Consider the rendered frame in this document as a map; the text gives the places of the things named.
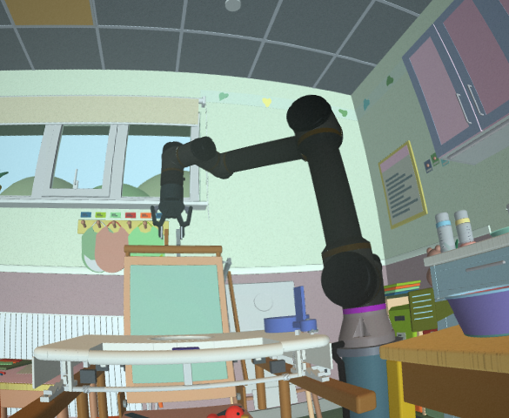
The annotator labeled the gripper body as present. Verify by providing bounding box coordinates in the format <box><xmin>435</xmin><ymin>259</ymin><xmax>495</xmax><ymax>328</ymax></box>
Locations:
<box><xmin>157</xmin><ymin>182</ymin><xmax>186</xmax><ymax>219</ymax></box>

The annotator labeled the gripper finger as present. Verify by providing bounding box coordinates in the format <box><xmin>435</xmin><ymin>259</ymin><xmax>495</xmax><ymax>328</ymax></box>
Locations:
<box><xmin>151</xmin><ymin>206</ymin><xmax>170</xmax><ymax>239</ymax></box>
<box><xmin>174</xmin><ymin>206</ymin><xmax>193</xmax><ymax>241</ymax></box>

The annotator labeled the green padded high chair back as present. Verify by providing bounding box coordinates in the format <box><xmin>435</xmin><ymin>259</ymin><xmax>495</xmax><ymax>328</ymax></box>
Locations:
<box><xmin>122</xmin><ymin>244</ymin><xmax>238</xmax><ymax>405</ymax></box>

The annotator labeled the white high chair tray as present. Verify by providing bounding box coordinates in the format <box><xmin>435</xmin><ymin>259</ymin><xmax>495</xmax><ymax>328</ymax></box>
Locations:
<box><xmin>31</xmin><ymin>329</ymin><xmax>332</xmax><ymax>404</ymax></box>

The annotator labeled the blue cup holder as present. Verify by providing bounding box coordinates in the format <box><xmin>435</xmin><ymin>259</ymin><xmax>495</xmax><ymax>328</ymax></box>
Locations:
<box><xmin>263</xmin><ymin>285</ymin><xmax>320</xmax><ymax>336</ymax></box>

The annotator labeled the white tray release bar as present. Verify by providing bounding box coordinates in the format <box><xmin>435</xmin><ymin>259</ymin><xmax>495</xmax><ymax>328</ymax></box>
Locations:
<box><xmin>71</xmin><ymin>372</ymin><xmax>292</xmax><ymax>392</ymax></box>

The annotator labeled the purple bowl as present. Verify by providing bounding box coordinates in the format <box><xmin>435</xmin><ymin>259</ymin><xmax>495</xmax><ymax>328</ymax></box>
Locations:
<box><xmin>445</xmin><ymin>280</ymin><xmax>509</xmax><ymax>339</ymax></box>

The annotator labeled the light green bib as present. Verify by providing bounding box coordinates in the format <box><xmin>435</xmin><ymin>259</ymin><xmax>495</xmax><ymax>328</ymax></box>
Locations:
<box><xmin>127</xmin><ymin>226</ymin><xmax>167</xmax><ymax>246</ymax></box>

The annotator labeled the yellow peg rack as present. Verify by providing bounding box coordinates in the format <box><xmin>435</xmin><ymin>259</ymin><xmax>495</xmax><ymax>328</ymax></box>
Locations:
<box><xmin>76</xmin><ymin>219</ymin><xmax>167</xmax><ymax>235</ymax></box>

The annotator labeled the pink bib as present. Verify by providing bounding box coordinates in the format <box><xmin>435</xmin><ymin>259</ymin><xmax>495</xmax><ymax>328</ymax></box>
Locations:
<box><xmin>94</xmin><ymin>226</ymin><xmax>127</xmax><ymax>275</ymax></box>

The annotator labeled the white framed window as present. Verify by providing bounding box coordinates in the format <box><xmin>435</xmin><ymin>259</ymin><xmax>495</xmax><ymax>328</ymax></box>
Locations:
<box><xmin>0</xmin><ymin>123</ymin><xmax>209</xmax><ymax>211</ymax></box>

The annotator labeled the green and white bib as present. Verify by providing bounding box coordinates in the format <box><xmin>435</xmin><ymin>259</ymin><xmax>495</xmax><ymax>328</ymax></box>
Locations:
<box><xmin>81</xmin><ymin>226</ymin><xmax>106</xmax><ymax>273</ymax></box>

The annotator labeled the beige roller blind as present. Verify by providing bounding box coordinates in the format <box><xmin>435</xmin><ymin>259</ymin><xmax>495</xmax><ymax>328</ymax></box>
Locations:
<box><xmin>0</xmin><ymin>96</ymin><xmax>206</xmax><ymax>128</ymax></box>

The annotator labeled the white square panel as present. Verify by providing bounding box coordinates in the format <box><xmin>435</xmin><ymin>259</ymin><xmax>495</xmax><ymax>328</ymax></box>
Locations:
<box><xmin>231</xmin><ymin>280</ymin><xmax>298</xmax><ymax>334</ymax></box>

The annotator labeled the white radiator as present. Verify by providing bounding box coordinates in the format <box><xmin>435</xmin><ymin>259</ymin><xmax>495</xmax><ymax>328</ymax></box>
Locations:
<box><xmin>0</xmin><ymin>310</ymin><xmax>127</xmax><ymax>363</ymax></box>

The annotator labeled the red toy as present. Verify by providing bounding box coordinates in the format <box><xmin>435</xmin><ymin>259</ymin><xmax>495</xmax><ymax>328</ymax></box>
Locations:
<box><xmin>206</xmin><ymin>404</ymin><xmax>247</xmax><ymax>418</ymax></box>

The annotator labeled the low wooden table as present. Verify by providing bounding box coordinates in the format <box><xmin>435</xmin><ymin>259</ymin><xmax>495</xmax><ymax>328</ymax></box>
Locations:
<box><xmin>0</xmin><ymin>358</ymin><xmax>84</xmax><ymax>418</ymax></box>

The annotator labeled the yellow ceiling panel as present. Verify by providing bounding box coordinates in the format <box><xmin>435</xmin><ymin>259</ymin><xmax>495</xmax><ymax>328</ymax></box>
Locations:
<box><xmin>7</xmin><ymin>0</ymin><xmax>96</xmax><ymax>27</ymax></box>

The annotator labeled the yellow framed poster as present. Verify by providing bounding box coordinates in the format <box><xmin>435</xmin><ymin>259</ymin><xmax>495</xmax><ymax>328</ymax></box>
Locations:
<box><xmin>377</xmin><ymin>139</ymin><xmax>429</xmax><ymax>231</ymax></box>

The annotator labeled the stack of coloured papers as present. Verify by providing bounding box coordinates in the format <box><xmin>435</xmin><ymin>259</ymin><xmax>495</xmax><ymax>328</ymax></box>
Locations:
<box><xmin>383</xmin><ymin>281</ymin><xmax>424</xmax><ymax>298</ymax></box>

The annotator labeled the green slatted toy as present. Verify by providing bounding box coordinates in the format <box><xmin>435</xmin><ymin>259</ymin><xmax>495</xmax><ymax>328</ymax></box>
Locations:
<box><xmin>387</xmin><ymin>287</ymin><xmax>454</xmax><ymax>340</ymax></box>

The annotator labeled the grey bottle with blue band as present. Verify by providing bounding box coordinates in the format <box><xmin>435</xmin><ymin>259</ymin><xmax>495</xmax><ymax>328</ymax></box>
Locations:
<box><xmin>434</xmin><ymin>212</ymin><xmax>456</xmax><ymax>253</ymax></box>

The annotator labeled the grey bottle with yellow band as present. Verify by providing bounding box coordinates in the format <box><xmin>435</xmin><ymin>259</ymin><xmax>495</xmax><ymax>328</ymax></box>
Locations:
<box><xmin>453</xmin><ymin>209</ymin><xmax>475</xmax><ymax>247</ymax></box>

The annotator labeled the grey counter cabinet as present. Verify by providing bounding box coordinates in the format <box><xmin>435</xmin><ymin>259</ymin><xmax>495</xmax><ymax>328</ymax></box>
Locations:
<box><xmin>423</xmin><ymin>226</ymin><xmax>509</xmax><ymax>333</ymax></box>

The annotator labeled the yellow wooden table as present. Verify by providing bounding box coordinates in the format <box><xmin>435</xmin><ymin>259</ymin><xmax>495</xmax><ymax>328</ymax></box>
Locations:
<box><xmin>379</xmin><ymin>323</ymin><xmax>509</xmax><ymax>418</ymax></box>

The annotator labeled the black cable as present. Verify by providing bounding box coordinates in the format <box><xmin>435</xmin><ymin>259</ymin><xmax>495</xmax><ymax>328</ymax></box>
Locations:
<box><xmin>331</xmin><ymin>340</ymin><xmax>347</xmax><ymax>385</ymax></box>

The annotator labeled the wooden high chair frame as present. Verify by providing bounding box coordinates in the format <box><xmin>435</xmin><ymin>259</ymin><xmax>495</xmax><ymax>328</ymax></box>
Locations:
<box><xmin>5</xmin><ymin>256</ymin><xmax>377</xmax><ymax>418</ymax></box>

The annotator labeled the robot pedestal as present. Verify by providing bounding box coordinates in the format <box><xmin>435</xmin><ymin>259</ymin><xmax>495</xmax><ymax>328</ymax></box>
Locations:
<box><xmin>331</xmin><ymin>340</ymin><xmax>397</xmax><ymax>418</ymax></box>

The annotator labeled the grey and pink wall cupboard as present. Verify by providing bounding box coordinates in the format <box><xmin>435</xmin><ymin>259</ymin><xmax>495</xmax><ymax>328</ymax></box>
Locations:
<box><xmin>401</xmin><ymin>0</ymin><xmax>509</xmax><ymax>165</ymax></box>

